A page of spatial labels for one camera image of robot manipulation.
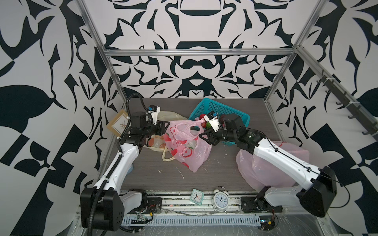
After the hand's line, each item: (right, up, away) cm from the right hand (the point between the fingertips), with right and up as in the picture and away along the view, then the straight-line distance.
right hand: (201, 131), depth 74 cm
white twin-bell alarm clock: (+9, -33, -2) cm, 34 cm away
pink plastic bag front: (+28, -20, -6) cm, 34 cm away
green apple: (+2, +3, -8) cm, 9 cm away
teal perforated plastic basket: (+7, +15, +35) cm, 39 cm away
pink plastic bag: (-10, -4, +6) cm, 12 cm away
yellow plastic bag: (-18, +7, +29) cm, 35 cm away
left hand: (-20, +5, +6) cm, 21 cm away
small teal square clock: (-2, -33, +1) cm, 33 cm away
